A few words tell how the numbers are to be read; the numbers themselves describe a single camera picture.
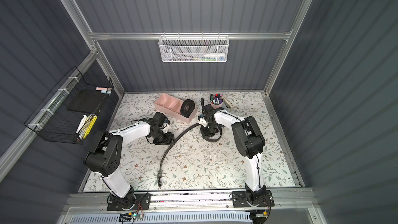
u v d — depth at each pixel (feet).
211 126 2.69
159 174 2.60
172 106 3.71
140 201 2.38
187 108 3.16
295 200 2.42
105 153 1.58
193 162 2.84
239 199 2.41
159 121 2.58
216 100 3.25
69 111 2.41
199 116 3.04
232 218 2.32
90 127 2.28
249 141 1.76
